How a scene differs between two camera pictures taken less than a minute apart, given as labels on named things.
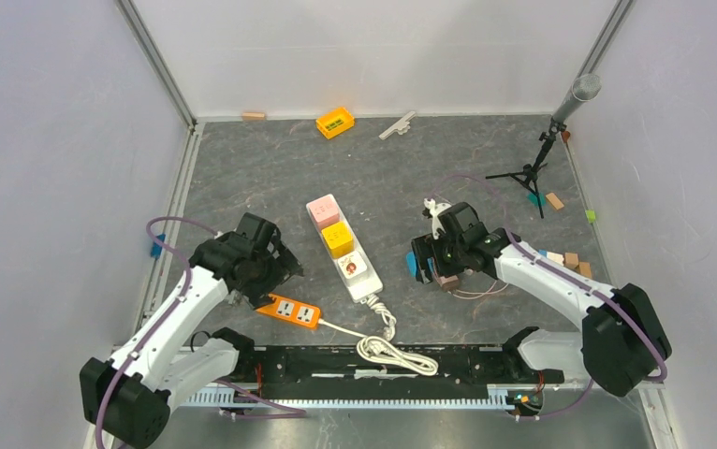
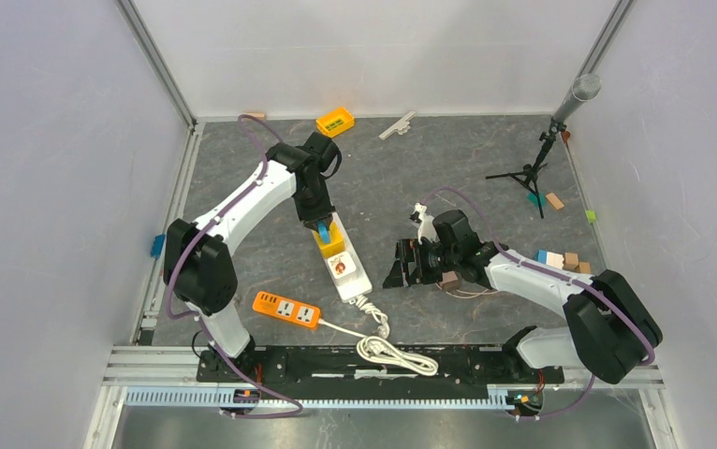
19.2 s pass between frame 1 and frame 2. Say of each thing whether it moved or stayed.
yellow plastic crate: stayed
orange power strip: stayed
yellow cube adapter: moved
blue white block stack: stayed
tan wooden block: stayed
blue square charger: moved
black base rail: stayed
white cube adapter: moved
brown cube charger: stayed
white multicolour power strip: moved
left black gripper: moved
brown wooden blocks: stayed
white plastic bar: stayed
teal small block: stayed
